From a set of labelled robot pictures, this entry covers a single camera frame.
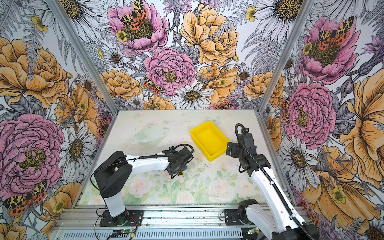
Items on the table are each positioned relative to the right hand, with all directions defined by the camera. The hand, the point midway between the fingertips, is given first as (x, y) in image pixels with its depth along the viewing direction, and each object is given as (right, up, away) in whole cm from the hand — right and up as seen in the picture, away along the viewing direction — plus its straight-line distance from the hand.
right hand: (237, 151), depth 80 cm
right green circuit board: (+5, -36, -8) cm, 37 cm away
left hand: (-32, -13, +10) cm, 36 cm away
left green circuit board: (-54, -36, -9) cm, 65 cm away
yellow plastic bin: (-13, +3, +23) cm, 27 cm away
